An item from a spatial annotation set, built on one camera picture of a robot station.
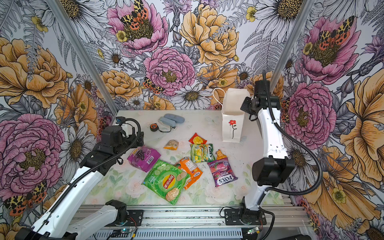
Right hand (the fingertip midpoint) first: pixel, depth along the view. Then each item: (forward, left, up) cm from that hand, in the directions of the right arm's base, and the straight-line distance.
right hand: (245, 111), depth 80 cm
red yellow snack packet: (+2, +27, -28) cm, 38 cm away
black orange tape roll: (+13, +56, -26) cm, 63 cm away
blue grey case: (+21, +41, -26) cm, 53 cm away
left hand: (-12, +58, -5) cm, 59 cm away
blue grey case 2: (+16, +46, -24) cm, 55 cm away
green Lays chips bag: (-25, +44, -28) cm, 58 cm away
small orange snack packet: (-10, +12, -29) cm, 33 cm away
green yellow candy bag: (-9, +23, -26) cm, 36 cm away
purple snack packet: (-14, +58, -22) cm, 63 cm away
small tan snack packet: (-2, +43, -27) cm, 50 cm away
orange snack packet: (-17, +33, -27) cm, 45 cm away
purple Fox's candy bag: (-21, +13, -27) cm, 37 cm away
